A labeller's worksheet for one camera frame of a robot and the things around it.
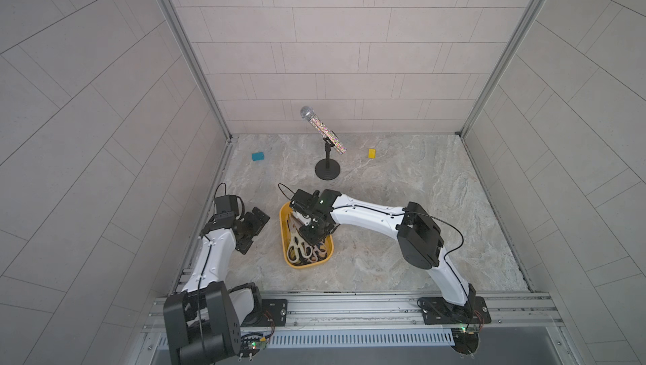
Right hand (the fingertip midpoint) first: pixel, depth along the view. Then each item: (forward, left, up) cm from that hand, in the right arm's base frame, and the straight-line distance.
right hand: (309, 241), depth 83 cm
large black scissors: (+7, +6, +1) cm, 9 cm away
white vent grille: (-27, -26, -3) cm, 38 cm away
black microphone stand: (+30, -7, +1) cm, 31 cm away
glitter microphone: (+33, -2, +28) cm, 43 cm away
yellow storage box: (+8, +8, +5) cm, 12 cm away
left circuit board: (-26, +15, 0) cm, 30 cm away
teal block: (+39, +23, +1) cm, 46 cm away
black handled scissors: (-4, -3, 0) cm, 5 cm away
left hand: (+7, +15, +2) cm, 17 cm away
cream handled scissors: (-2, +4, +2) cm, 5 cm away
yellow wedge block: (+37, -27, 0) cm, 46 cm away
